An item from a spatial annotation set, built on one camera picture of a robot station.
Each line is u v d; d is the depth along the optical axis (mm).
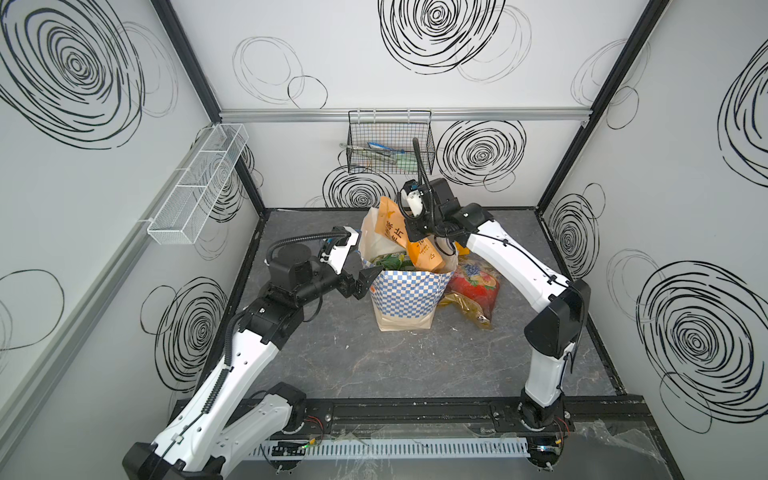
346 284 587
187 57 776
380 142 892
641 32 750
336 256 562
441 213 610
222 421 414
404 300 758
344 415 750
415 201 715
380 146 898
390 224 850
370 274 639
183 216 868
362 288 598
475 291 916
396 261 941
